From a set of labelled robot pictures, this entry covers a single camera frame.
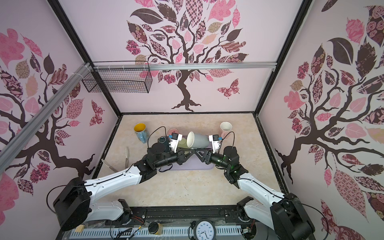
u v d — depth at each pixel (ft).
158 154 1.90
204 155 2.24
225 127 3.29
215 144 2.29
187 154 2.33
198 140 2.38
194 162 2.29
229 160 1.95
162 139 3.01
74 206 1.32
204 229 2.24
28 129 1.83
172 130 3.14
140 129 3.29
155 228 2.04
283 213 1.32
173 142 2.20
